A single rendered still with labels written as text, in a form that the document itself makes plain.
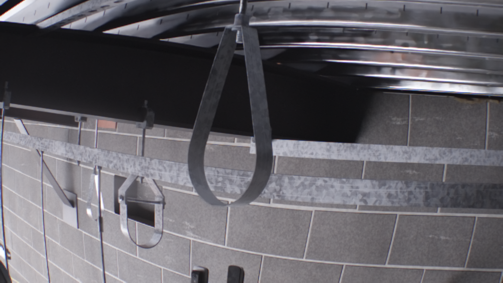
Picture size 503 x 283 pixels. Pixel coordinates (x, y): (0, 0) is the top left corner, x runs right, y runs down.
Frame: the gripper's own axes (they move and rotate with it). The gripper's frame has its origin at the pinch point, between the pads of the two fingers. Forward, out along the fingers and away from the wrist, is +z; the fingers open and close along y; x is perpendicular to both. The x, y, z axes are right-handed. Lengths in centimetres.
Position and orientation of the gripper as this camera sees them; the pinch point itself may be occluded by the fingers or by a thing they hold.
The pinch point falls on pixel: (218, 275)
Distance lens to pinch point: 81.7
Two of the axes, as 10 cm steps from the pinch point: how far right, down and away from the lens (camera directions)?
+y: 7.0, 1.0, 7.0
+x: 7.0, 0.4, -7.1
